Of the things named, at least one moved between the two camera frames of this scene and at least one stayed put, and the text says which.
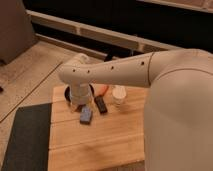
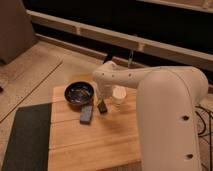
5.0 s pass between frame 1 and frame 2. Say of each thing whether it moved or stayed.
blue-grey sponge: stayed
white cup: stayed
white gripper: moved
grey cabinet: stayed
